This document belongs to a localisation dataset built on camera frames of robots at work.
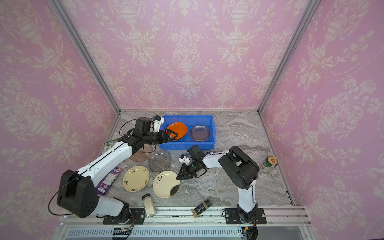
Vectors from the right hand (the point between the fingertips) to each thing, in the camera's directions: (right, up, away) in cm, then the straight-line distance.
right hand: (178, 178), depth 85 cm
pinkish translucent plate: (+13, +25, +21) cm, 35 cm away
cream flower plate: (-25, 0, +1) cm, 25 cm away
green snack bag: (-49, +17, +15) cm, 54 cm away
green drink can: (+50, +10, -4) cm, 51 cm away
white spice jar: (-14, -10, -10) cm, 20 cm away
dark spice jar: (+13, -11, -10) cm, 20 cm away
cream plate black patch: (-7, -3, -1) cm, 8 cm away
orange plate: (-2, +28, +19) cm, 34 cm away
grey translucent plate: (-13, +8, +10) cm, 18 cm away
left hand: (-2, +24, -4) cm, 25 cm away
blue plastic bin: (+4, +18, +20) cm, 28 cm away
